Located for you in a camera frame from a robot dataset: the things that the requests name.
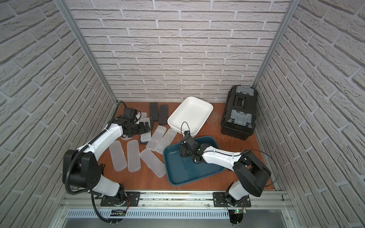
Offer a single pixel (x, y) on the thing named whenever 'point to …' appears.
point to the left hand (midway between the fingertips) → (146, 127)
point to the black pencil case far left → (154, 113)
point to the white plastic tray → (190, 116)
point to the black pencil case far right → (163, 112)
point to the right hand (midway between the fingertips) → (186, 148)
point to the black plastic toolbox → (239, 118)
